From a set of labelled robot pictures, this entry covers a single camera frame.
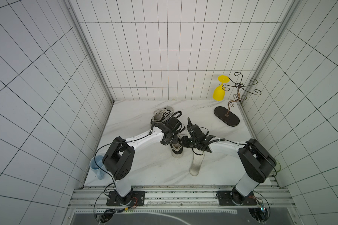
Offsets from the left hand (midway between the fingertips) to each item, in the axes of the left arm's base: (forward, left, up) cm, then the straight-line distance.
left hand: (170, 142), depth 87 cm
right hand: (+4, -7, -2) cm, 9 cm away
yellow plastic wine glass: (+30, -33, +17) cm, 48 cm away
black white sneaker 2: (-6, -4, +1) cm, 7 cm away
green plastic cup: (-17, -57, +6) cm, 60 cm away
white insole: (-9, -18, -6) cm, 21 cm away
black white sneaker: (+22, +6, +2) cm, 23 cm away
